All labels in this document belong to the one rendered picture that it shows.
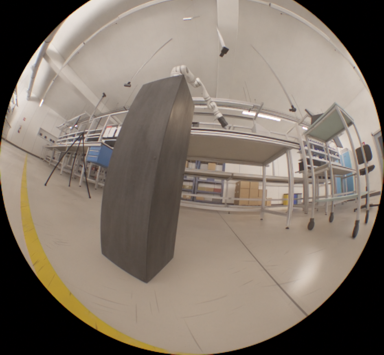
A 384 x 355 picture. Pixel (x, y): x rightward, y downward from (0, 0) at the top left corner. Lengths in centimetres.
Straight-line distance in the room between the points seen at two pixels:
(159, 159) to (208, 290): 47
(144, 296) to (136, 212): 28
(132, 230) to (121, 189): 14
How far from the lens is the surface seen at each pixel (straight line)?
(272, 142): 133
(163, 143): 35
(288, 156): 153
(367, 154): 267
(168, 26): 363
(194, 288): 47
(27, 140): 1151
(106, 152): 238
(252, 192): 464
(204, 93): 130
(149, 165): 34
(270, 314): 45
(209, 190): 484
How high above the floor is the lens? 34
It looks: 16 degrees up
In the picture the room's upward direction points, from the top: 8 degrees clockwise
